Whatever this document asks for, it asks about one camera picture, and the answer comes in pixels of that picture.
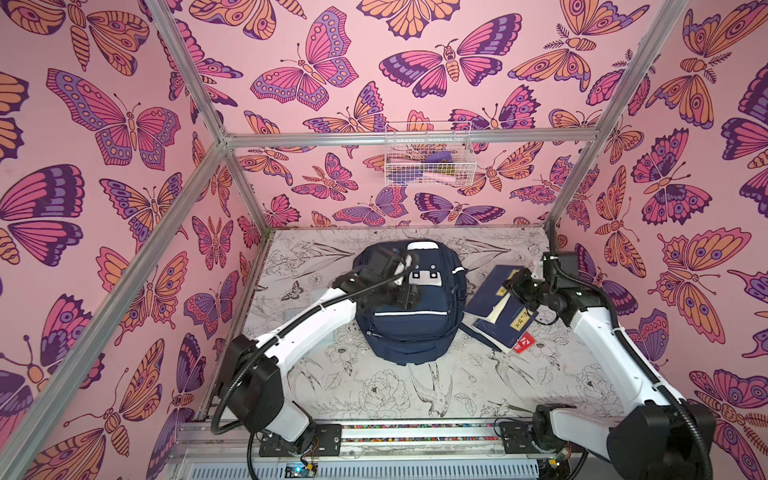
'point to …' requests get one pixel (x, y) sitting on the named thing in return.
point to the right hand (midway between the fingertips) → (503, 277)
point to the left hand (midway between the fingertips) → (414, 289)
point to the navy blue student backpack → (405, 336)
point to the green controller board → (300, 470)
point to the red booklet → (524, 343)
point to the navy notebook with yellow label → (488, 298)
